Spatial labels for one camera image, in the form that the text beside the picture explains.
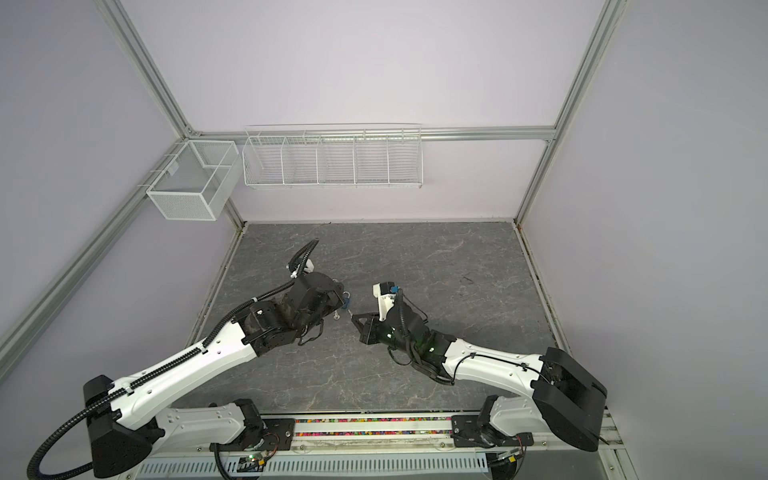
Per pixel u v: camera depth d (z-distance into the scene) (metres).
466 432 0.74
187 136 0.91
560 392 0.42
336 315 0.65
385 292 0.69
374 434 0.75
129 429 0.40
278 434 0.74
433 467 1.58
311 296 0.52
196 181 1.00
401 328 0.56
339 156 0.99
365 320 0.71
